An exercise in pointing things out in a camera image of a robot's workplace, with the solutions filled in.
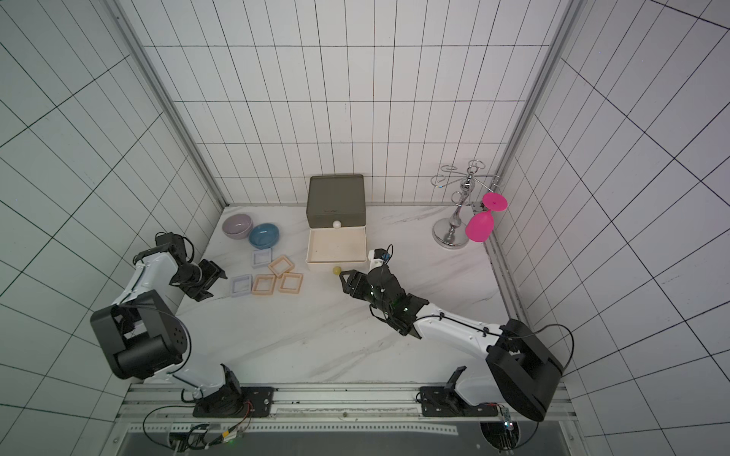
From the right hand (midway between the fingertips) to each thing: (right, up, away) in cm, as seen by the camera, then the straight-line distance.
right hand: (337, 282), depth 79 cm
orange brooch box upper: (-23, +1, +21) cm, 31 cm away
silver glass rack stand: (+42, +13, +30) cm, 53 cm away
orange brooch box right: (-18, -4, +16) cm, 24 cm away
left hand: (-37, -3, +7) cm, 38 cm away
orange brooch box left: (-27, -4, +16) cm, 32 cm away
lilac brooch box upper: (-31, +4, +24) cm, 40 cm away
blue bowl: (-32, +12, +27) cm, 44 cm away
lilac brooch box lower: (-35, -5, +16) cm, 39 cm away
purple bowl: (-42, +16, +29) cm, 54 cm away
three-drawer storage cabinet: (-2, +19, +11) cm, 22 cm away
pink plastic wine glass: (+45, +16, +10) cm, 49 cm away
